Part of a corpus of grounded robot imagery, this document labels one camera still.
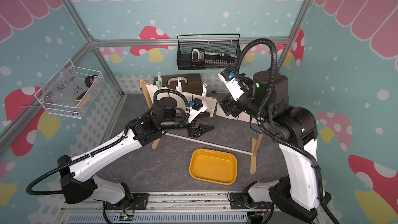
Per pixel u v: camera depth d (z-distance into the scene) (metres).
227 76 0.39
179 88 0.61
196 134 0.56
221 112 0.59
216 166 0.86
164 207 0.73
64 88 0.67
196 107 0.50
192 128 0.53
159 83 0.62
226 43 0.93
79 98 0.65
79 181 0.41
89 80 0.81
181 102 0.49
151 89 0.66
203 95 0.59
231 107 0.43
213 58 0.89
